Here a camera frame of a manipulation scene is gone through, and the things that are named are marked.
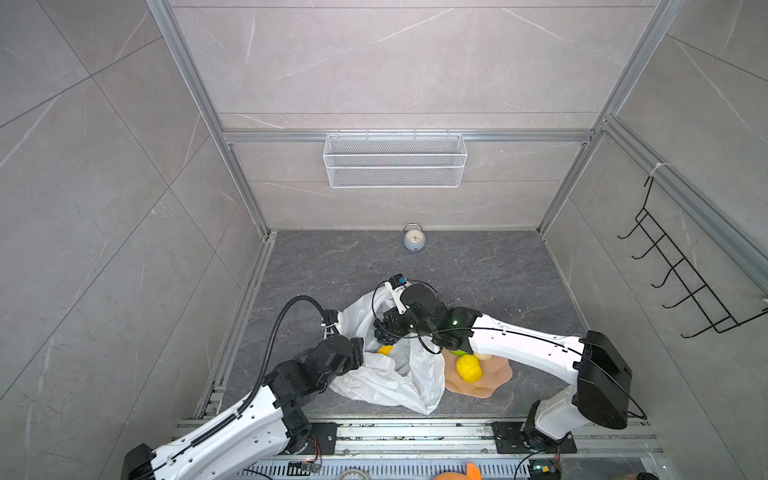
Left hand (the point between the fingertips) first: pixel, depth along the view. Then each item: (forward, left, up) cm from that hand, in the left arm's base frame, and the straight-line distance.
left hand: (356, 336), depth 78 cm
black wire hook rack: (-6, -75, +21) cm, 78 cm away
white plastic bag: (-8, -14, -7) cm, 17 cm away
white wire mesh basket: (+56, -13, +17) cm, 60 cm away
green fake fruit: (-12, -22, +18) cm, 31 cm away
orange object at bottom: (-30, -26, -8) cm, 41 cm away
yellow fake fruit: (-7, -30, -7) cm, 32 cm away
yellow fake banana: (0, -8, -11) cm, 13 cm away
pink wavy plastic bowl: (-8, -39, -10) cm, 41 cm away
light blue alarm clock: (+43, -20, -10) cm, 49 cm away
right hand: (+5, -8, +3) cm, 9 cm away
